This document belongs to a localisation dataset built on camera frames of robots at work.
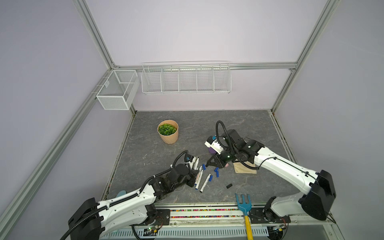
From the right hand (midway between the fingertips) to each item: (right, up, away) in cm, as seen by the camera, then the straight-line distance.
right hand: (209, 163), depth 74 cm
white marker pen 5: (-1, -12, +11) cm, 16 cm away
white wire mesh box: (-60, +44, +28) cm, 80 cm away
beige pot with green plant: (-24, +15, +19) cm, 35 cm away
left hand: (-6, -6, +4) cm, 10 cm away
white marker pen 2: (-9, +1, -4) cm, 10 cm away
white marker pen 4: (-5, -12, +10) cm, 17 cm away
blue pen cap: (+6, -8, +15) cm, 17 cm away
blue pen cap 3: (+2, -12, +12) cm, 17 cm away
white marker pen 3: (-5, -10, +12) cm, 17 cm away
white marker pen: (-7, -2, +3) cm, 7 cm away
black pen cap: (+12, -15, +10) cm, 22 cm away
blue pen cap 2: (+6, -10, +14) cm, 19 cm away
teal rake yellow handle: (+19, -23, +1) cm, 30 cm away
